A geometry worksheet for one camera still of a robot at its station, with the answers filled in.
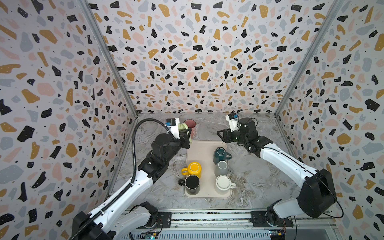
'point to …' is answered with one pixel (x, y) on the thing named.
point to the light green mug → (182, 126)
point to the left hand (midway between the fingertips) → (191, 126)
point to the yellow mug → (194, 168)
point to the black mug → (192, 183)
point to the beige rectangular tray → (202, 152)
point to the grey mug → (221, 168)
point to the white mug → (223, 183)
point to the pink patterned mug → (191, 124)
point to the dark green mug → (220, 154)
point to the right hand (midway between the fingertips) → (218, 128)
